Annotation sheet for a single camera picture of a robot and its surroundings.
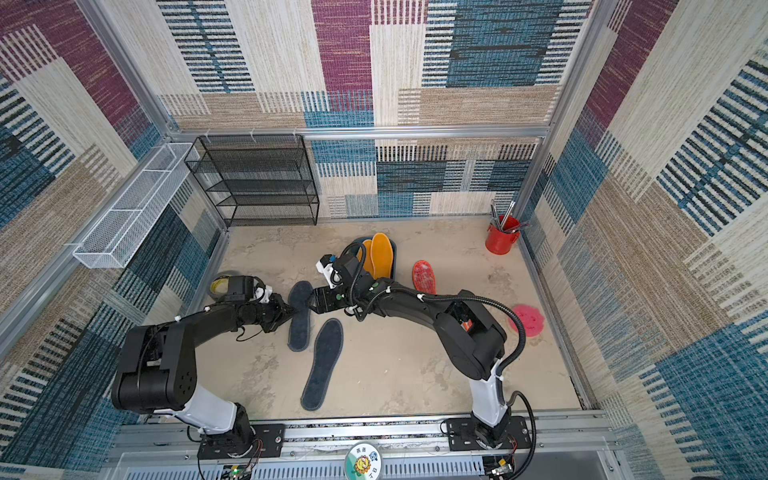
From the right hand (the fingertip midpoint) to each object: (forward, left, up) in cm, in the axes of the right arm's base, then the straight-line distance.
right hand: (321, 302), depth 85 cm
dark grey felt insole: (-8, -1, -11) cm, 14 cm away
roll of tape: (+13, +38, -10) cm, 42 cm away
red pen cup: (+31, -60, -9) cm, 68 cm away
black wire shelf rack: (+47, +29, +7) cm, 56 cm away
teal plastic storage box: (+15, -20, -9) cm, 27 cm away
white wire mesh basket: (+5, +45, +23) cm, 51 cm away
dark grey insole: (+6, +10, -8) cm, 14 cm away
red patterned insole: (+15, -30, -10) cm, 35 cm away
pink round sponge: (-2, -61, -8) cm, 62 cm away
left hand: (+2, +9, -8) cm, 12 cm away
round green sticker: (-36, -13, -3) cm, 39 cm away
